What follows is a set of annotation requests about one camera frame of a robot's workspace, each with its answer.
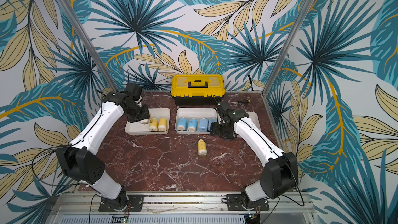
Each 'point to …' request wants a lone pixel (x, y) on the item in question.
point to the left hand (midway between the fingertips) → (145, 119)
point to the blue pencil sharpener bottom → (203, 125)
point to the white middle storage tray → (198, 113)
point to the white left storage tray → (137, 128)
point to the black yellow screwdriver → (241, 102)
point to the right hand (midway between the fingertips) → (216, 134)
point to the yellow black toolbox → (200, 89)
